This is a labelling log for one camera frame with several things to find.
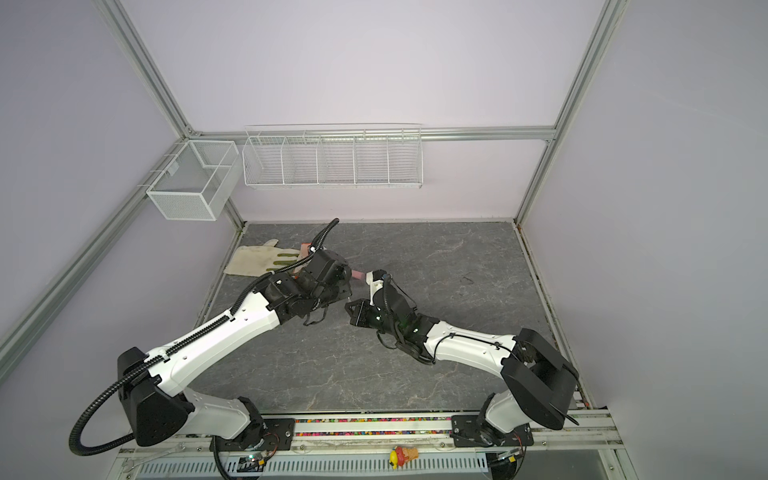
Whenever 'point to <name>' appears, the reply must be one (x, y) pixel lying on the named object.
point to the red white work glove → (304, 247)
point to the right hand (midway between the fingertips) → (343, 309)
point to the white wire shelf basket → (340, 155)
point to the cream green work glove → (257, 260)
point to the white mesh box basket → (200, 181)
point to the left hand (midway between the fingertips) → (347, 288)
